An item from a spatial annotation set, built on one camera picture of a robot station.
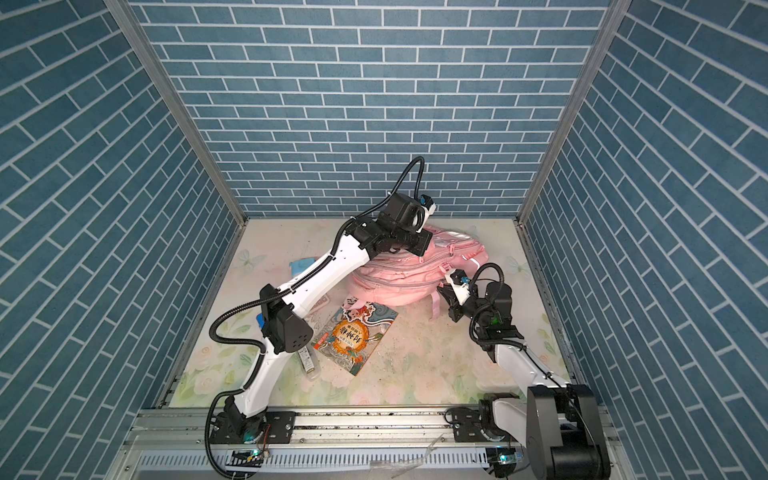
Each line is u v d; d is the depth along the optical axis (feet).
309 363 2.71
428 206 2.39
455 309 2.47
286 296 1.74
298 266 3.30
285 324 1.68
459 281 2.33
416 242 2.41
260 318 1.91
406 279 2.53
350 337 2.92
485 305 2.21
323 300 1.86
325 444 2.38
